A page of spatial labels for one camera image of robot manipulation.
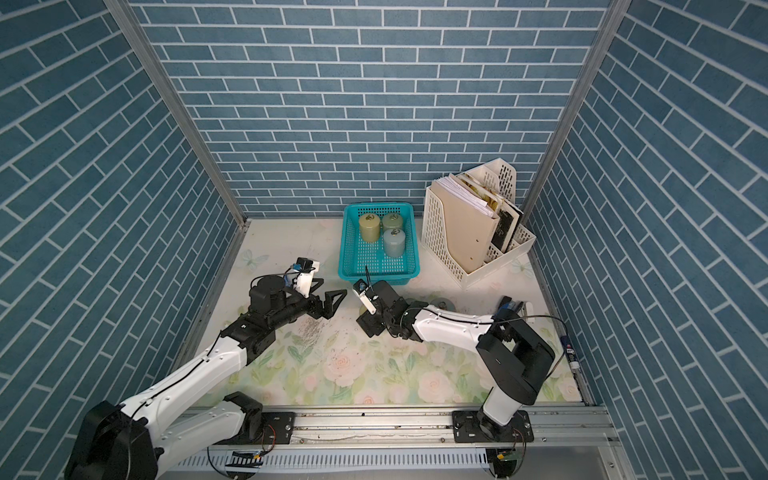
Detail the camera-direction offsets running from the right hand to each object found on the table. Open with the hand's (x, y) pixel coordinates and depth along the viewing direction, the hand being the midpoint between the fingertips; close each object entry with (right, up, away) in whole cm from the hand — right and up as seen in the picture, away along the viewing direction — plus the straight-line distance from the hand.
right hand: (371, 310), depth 87 cm
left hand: (-7, +8, -9) cm, 14 cm away
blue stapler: (+43, +1, +8) cm, 44 cm away
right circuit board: (+35, -32, -16) cm, 50 cm away
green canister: (+6, +29, +21) cm, 36 cm away
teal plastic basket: (-6, +14, +21) cm, 25 cm away
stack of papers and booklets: (+28, +37, +1) cm, 46 cm away
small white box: (+50, -1, +6) cm, 50 cm away
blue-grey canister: (+7, +20, +17) cm, 27 cm away
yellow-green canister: (-2, +27, +21) cm, 34 cm away
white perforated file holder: (+45, +44, +18) cm, 66 cm away
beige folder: (+29, +24, -3) cm, 38 cm away
